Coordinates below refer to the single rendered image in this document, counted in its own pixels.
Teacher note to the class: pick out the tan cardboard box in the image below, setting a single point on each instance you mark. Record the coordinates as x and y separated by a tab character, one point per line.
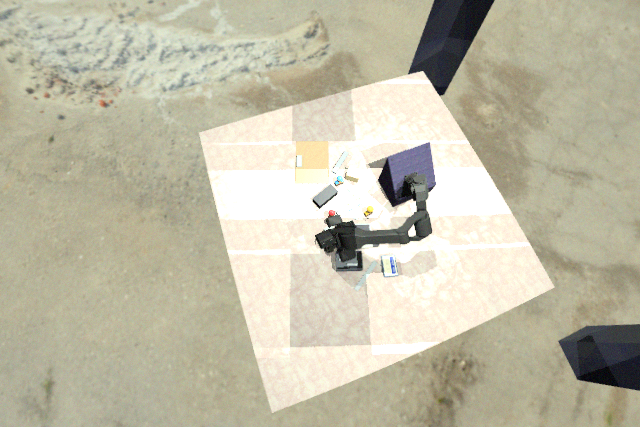
353	174

